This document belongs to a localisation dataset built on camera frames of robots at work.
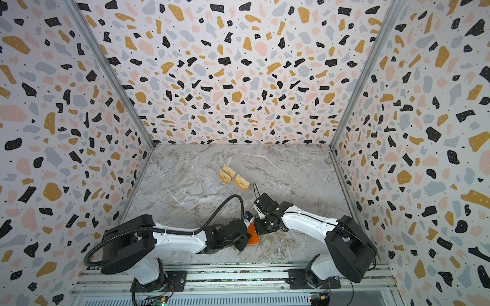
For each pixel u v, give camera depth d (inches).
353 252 17.1
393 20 29.0
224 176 38.3
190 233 21.7
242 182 36.5
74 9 27.1
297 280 29.3
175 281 28.8
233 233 25.2
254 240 32.4
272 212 25.4
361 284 16.7
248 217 29.9
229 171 38.3
